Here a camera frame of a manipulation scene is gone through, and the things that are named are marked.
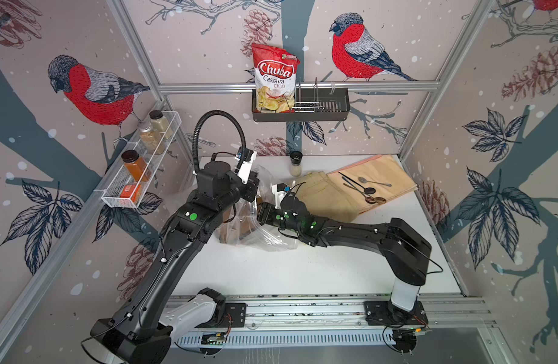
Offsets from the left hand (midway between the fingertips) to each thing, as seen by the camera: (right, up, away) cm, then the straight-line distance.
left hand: (260, 167), depth 67 cm
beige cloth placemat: (+61, +1, +50) cm, 79 cm away
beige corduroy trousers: (+24, -13, +26) cm, 38 cm away
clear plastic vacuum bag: (-6, -18, +2) cm, 19 cm away
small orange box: (-39, -7, -1) cm, 39 cm away
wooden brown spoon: (+50, -13, +34) cm, 62 cm away
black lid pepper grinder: (+13, +6, +40) cm, 42 cm away
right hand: (-5, -16, +11) cm, 20 cm away
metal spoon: (+47, -5, +43) cm, 64 cm away
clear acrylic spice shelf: (-44, -6, -1) cm, 44 cm away
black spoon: (+48, -10, +40) cm, 63 cm away
